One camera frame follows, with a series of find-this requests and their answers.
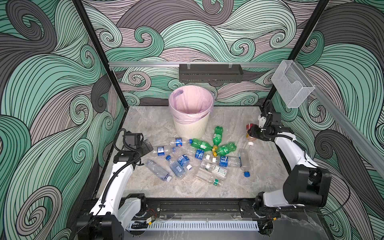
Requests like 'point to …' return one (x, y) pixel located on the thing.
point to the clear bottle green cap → (208, 177)
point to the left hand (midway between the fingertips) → (142, 146)
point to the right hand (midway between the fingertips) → (252, 131)
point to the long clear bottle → (160, 172)
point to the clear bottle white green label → (215, 169)
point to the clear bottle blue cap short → (178, 168)
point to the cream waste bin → (191, 131)
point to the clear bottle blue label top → (177, 142)
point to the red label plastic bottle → (250, 139)
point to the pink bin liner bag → (188, 103)
